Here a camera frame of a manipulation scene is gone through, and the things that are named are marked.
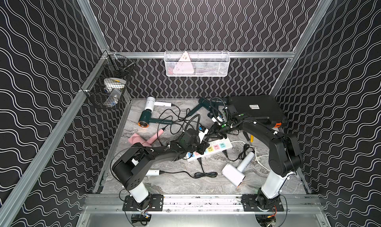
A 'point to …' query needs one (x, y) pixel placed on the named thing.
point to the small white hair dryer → (150, 102)
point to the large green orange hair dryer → (145, 118)
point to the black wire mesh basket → (107, 87)
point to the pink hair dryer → (135, 139)
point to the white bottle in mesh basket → (112, 100)
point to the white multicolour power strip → (215, 147)
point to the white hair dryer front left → (154, 172)
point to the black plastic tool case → (262, 108)
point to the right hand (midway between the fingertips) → (207, 135)
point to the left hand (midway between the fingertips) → (210, 143)
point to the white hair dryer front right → (234, 175)
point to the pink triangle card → (184, 66)
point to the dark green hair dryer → (203, 102)
